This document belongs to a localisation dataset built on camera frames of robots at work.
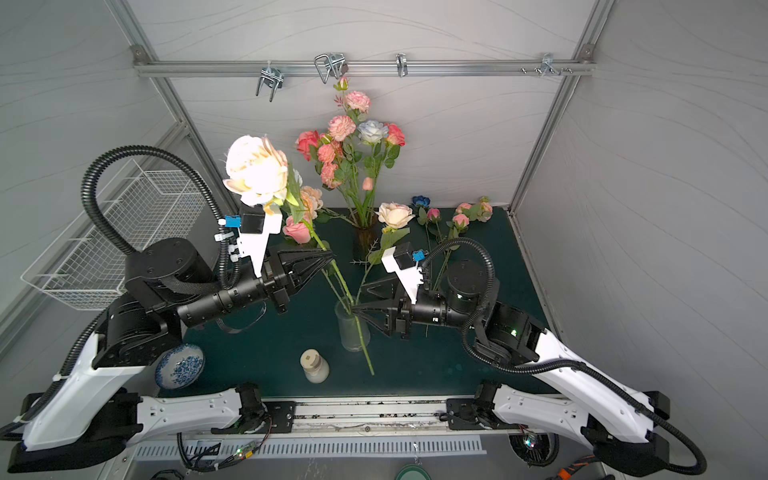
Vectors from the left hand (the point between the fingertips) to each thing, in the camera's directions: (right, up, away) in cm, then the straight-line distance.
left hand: (332, 249), depth 44 cm
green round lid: (+14, -45, +14) cm, 49 cm away
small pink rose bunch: (+44, +12, +71) cm, 84 cm away
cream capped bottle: (-10, -30, +28) cm, 42 cm away
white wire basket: (-55, -5, +17) cm, 58 cm away
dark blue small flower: (+21, +16, +74) cm, 79 cm away
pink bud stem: (+2, +17, +44) cm, 47 cm away
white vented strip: (-10, -47, +23) cm, 53 cm away
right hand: (+4, -7, +6) cm, 10 cm away
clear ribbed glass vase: (-3, -29, +43) cm, 52 cm away
